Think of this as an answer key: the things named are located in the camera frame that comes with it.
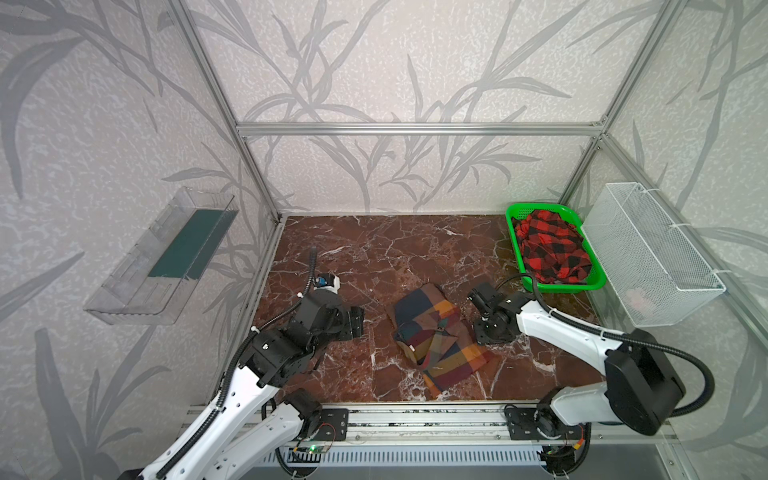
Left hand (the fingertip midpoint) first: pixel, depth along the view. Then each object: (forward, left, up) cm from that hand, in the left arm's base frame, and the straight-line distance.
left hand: (357, 306), depth 72 cm
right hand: (+2, -35, -18) cm, 39 cm away
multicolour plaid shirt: (+1, -19, -16) cm, 25 cm away
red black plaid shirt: (+29, -63, -15) cm, 71 cm away
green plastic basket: (+16, -72, -13) cm, 75 cm away
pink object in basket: (+3, -70, 0) cm, 70 cm away
